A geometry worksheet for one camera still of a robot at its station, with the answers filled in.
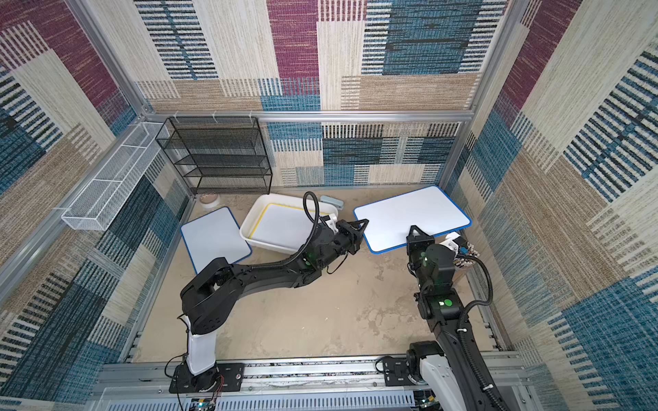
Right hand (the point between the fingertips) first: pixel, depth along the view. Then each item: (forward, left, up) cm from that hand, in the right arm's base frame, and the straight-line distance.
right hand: (409, 228), depth 74 cm
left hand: (+3, +10, 0) cm, 10 cm away
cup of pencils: (-9, -12, +3) cm, 15 cm away
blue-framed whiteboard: (+8, +3, -7) cm, 11 cm away
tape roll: (+35, +77, -24) cm, 88 cm away
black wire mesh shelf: (+46, +71, -8) cm, 85 cm away
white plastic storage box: (+29, +52, -21) cm, 63 cm away
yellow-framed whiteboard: (+19, +42, -23) cm, 51 cm away
